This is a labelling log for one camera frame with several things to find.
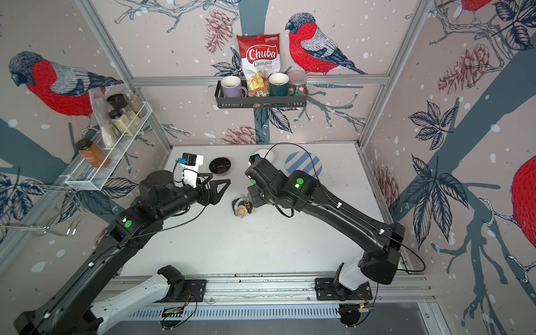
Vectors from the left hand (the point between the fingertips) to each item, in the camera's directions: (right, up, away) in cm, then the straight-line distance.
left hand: (224, 174), depth 63 cm
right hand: (+9, -5, +5) cm, 12 cm away
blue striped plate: (+31, +4, +51) cm, 59 cm away
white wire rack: (-47, +1, +8) cm, 48 cm away
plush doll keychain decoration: (+2, -16, +22) cm, 27 cm away
